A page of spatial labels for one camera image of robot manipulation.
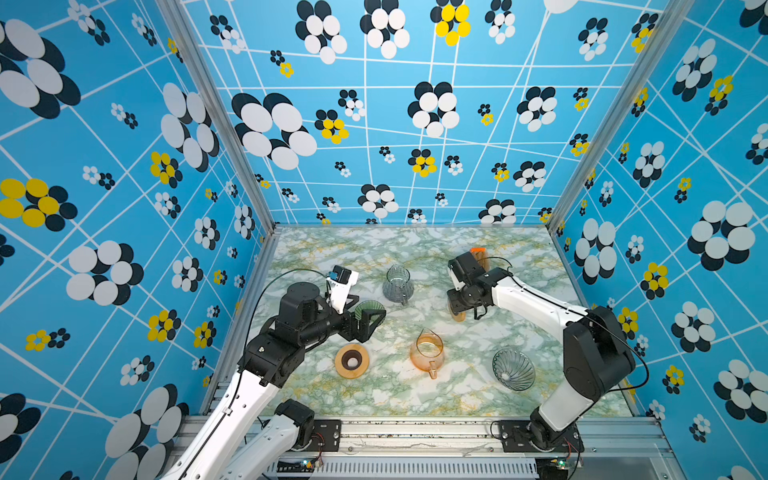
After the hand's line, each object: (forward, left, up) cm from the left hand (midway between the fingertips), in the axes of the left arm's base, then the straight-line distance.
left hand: (372, 305), depth 68 cm
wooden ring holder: (+8, -25, -22) cm, 34 cm away
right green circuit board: (-28, -43, -27) cm, 58 cm away
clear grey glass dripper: (-7, -38, -24) cm, 45 cm away
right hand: (+13, -25, -20) cm, 35 cm away
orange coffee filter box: (+29, -34, -16) cm, 48 cm away
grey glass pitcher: (+17, -6, -20) cm, 27 cm away
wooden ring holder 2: (-3, +7, -27) cm, 28 cm away
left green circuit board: (-28, +16, -27) cm, 42 cm away
